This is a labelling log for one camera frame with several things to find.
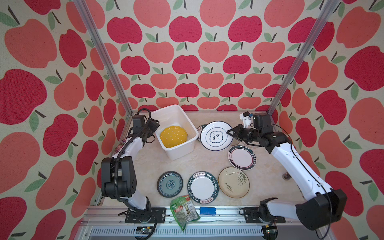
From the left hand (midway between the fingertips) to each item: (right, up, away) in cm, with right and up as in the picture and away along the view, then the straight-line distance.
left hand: (159, 124), depth 92 cm
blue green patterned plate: (+7, -35, -7) cm, 36 cm away
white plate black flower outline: (+32, -7, -13) cm, 35 cm away
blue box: (+29, -44, -18) cm, 55 cm away
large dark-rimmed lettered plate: (+26, -36, -9) cm, 45 cm away
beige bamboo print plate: (+45, -34, -7) cm, 56 cm away
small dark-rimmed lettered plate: (+25, -3, -10) cm, 27 cm away
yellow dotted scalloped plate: (+7, -8, +13) cm, 17 cm away
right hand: (+39, -6, -16) cm, 43 cm away
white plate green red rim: (+53, -22, +3) cm, 57 cm away
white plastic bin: (+8, +6, +10) cm, 14 cm away
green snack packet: (+16, -44, -17) cm, 50 cm away
